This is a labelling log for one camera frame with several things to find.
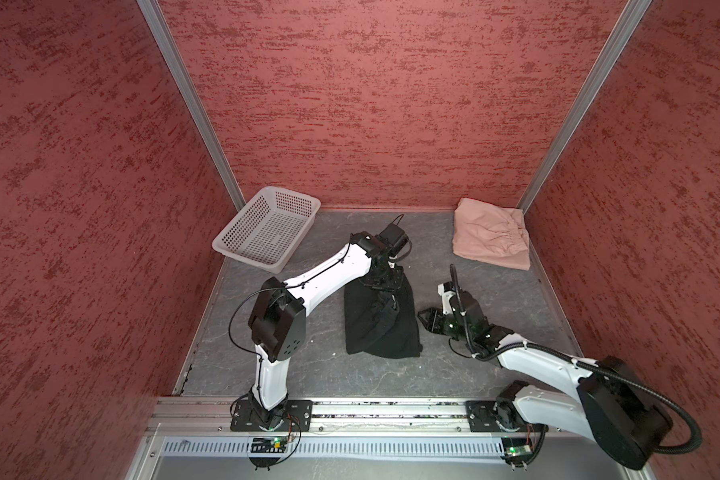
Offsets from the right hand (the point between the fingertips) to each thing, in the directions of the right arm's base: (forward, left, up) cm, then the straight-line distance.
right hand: (419, 321), depth 86 cm
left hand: (+5, +8, +8) cm, 13 cm away
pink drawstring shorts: (+34, -32, 0) cm, 47 cm away
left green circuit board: (-28, +41, -5) cm, 50 cm away
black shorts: (-4, +12, +10) cm, 16 cm away
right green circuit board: (-31, -20, -5) cm, 37 cm away
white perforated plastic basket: (+41, +53, -3) cm, 67 cm away
